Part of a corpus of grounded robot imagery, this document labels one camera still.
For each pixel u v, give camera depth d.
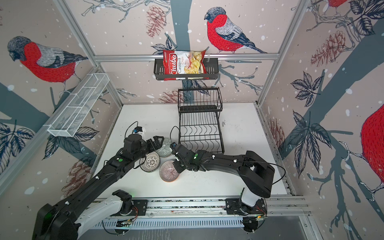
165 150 0.92
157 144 0.73
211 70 0.95
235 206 0.73
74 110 0.76
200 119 1.08
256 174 0.44
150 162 0.85
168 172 0.83
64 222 0.38
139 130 0.72
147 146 0.66
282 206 0.75
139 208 0.73
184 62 0.88
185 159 0.62
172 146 0.73
